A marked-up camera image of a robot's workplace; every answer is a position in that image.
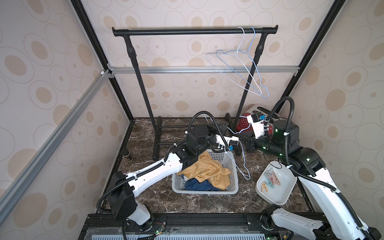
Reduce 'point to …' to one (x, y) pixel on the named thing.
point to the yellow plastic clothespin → (264, 185)
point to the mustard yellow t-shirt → (206, 168)
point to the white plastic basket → (227, 159)
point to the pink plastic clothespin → (273, 178)
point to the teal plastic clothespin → (269, 183)
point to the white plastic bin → (279, 195)
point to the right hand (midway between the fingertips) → (243, 133)
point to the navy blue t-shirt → (191, 184)
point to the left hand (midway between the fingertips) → (230, 121)
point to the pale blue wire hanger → (248, 176)
